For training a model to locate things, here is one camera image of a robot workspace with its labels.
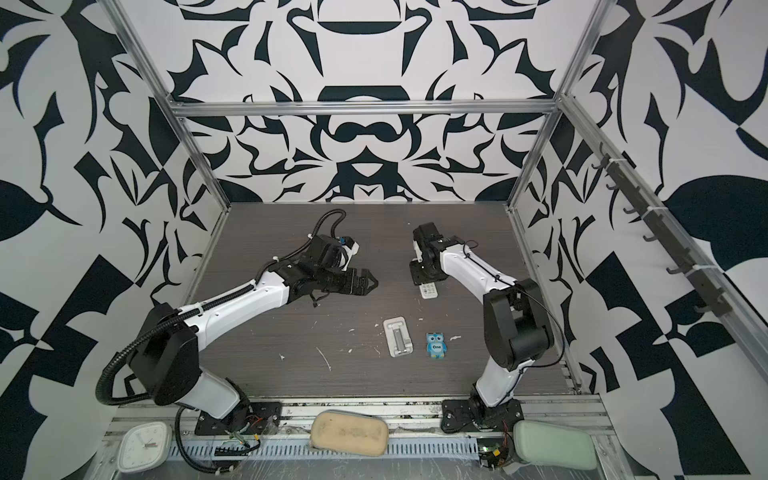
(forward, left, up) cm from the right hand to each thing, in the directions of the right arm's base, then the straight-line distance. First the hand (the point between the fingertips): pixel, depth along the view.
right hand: (424, 273), depth 92 cm
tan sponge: (-40, +20, -3) cm, 45 cm away
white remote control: (-6, -1, +1) cm, 6 cm away
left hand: (-6, +16, +8) cm, 19 cm away
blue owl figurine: (-20, -2, -7) cm, 21 cm away
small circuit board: (-44, -13, -10) cm, 47 cm away
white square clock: (-43, +66, -2) cm, 78 cm away
